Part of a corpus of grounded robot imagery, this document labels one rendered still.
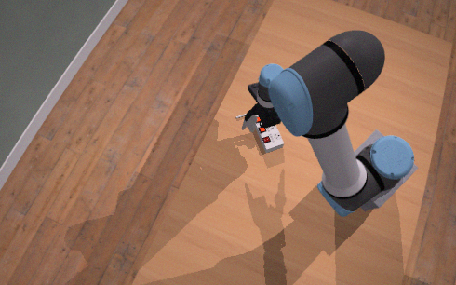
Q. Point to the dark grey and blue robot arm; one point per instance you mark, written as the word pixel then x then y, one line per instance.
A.
pixel 310 98

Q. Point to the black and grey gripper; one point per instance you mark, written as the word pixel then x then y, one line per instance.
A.
pixel 263 114

